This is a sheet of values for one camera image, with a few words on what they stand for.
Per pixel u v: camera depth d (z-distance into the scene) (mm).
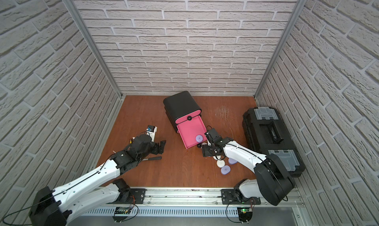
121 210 725
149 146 610
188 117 874
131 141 922
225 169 811
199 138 897
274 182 421
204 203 735
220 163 833
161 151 727
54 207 391
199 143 888
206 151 776
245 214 708
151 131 692
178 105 937
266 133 822
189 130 917
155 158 858
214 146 656
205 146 775
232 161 835
